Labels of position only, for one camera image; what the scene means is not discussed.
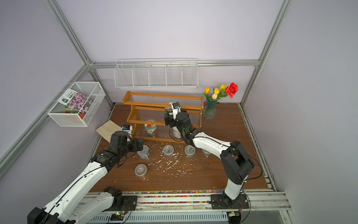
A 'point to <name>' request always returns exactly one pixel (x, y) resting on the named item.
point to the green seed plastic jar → (189, 150)
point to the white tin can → (176, 133)
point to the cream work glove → (106, 130)
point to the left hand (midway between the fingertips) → (136, 140)
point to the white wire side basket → (64, 115)
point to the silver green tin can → (144, 153)
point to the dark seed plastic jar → (206, 153)
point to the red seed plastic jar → (141, 170)
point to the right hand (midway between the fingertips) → (171, 111)
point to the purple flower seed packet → (76, 101)
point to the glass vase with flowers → (209, 109)
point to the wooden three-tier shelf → (145, 113)
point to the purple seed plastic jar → (168, 150)
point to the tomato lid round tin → (151, 129)
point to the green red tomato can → (168, 111)
